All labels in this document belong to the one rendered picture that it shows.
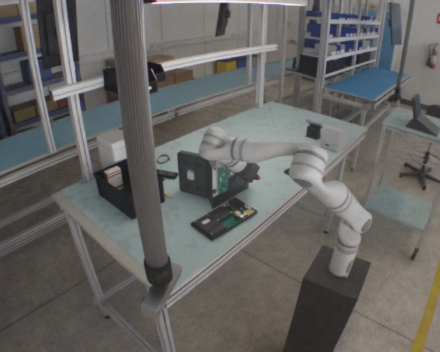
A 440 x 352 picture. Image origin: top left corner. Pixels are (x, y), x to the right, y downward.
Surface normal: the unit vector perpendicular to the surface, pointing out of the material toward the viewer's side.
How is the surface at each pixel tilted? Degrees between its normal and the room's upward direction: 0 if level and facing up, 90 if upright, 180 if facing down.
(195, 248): 0
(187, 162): 90
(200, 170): 90
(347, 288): 0
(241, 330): 0
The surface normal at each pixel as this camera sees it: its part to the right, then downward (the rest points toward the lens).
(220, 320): 0.00, -0.86
